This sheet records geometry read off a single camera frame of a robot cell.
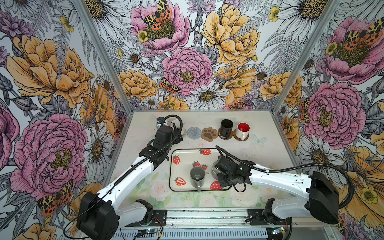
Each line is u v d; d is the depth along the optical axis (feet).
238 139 3.41
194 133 3.55
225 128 3.28
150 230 2.34
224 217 2.49
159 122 2.25
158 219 2.40
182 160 3.09
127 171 1.57
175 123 2.13
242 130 3.31
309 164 1.54
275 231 2.35
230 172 2.02
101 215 1.26
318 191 1.37
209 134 3.55
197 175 2.81
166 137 1.96
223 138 3.45
